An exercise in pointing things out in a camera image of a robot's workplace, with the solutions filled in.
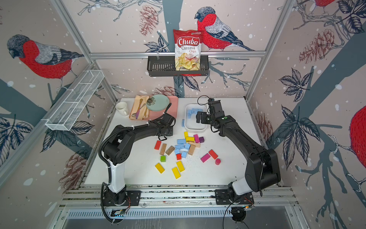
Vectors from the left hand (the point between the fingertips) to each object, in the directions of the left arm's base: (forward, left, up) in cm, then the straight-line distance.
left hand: (171, 129), depth 100 cm
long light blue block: (-9, -7, -1) cm, 12 cm away
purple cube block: (-8, -21, 0) cm, 23 cm away
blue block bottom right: (-18, -9, -1) cm, 21 cm away
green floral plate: (+28, +14, -2) cm, 31 cm away
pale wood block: (-11, -17, -1) cm, 21 cm away
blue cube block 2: (+16, -17, +1) cm, 24 cm away
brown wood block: (-16, 0, -1) cm, 16 cm away
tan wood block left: (-14, +5, -2) cm, 15 cm away
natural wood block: (-16, -14, 0) cm, 21 cm away
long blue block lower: (-13, -6, -1) cm, 14 cm away
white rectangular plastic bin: (+3, -14, +1) cm, 14 cm away
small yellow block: (-2, -10, -3) cm, 11 cm away
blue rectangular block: (+6, -8, -1) cm, 10 cm away
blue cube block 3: (-14, -11, +1) cm, 18 cm away
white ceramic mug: (+13, +37, +6) cm, 40 cm away
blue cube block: (+15, -13, 0) cm, 20 cm away
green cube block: (-21, +4, -2) cm, 21 cm away
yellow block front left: (-27, +5, -1) cm, 27 cm away
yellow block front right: (-25, -7, -3) cm, 26 cm away
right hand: (0, -21, +16) cm, 26 cm away
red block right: (-18, -28, -2) cm, 33 cm away
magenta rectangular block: (-8, -17, 0) cm, 19 cm away
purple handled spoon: (+22, +28, -1) cm, 35 cm away
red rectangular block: (-12, +9, -1) cm, 15 cm away
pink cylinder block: (-23, -30, -1) cm, 38 cm away
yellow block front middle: (-30, -5, -2) cm, 30 cm away
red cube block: (-20, -6, -1) cm, 21 cm away
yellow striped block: (-8, -13, -1) cm, 15 cm away
